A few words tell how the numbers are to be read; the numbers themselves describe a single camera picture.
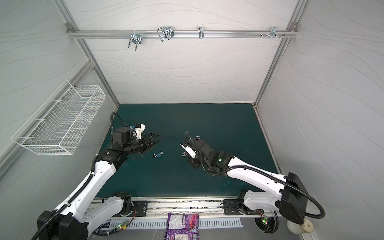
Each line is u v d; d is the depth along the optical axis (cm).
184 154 93
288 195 40
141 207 73
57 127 67
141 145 67
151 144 66
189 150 64
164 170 90
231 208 72
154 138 71
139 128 72
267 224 73
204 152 56
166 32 77
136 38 79
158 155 93
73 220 39
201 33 78
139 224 70
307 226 60
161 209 75
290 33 78
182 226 67
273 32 76
